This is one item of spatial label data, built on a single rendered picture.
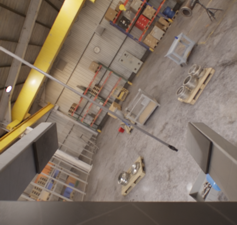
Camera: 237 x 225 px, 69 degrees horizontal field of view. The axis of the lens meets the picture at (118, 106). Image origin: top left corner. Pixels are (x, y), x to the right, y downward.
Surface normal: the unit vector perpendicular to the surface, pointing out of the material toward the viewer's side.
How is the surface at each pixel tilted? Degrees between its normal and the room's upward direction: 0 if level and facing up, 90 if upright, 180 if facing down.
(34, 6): 90
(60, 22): 90
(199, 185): 90
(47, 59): 90
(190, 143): 33
